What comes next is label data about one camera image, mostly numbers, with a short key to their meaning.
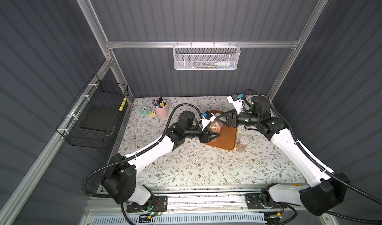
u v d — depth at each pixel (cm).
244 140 83
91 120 71
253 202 73
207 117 65
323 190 38
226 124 65
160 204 72
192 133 66
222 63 90
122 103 82
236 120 61
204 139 67
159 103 101
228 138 97
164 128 59
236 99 62
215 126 72
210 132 68
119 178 42
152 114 111
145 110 111
